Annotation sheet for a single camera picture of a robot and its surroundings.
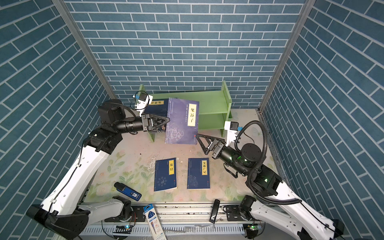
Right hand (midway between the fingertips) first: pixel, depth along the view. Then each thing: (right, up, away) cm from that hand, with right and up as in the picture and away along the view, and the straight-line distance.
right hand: (198, 135), depth 55 cm
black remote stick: (+8, -39, +18) cm, 43 cm away
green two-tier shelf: (+9, +14, +30) cm, 34 cm away
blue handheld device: (-37, -31, +22) cm, 53 cm away
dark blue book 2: (0, -26, +32) cm, 41 cm away
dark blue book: (-20, -26, +32) cm, 45 cm away
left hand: (-12, +5, +3) cm, 13 cm away
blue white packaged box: (-21, -43, +15) cm, 50 cm away
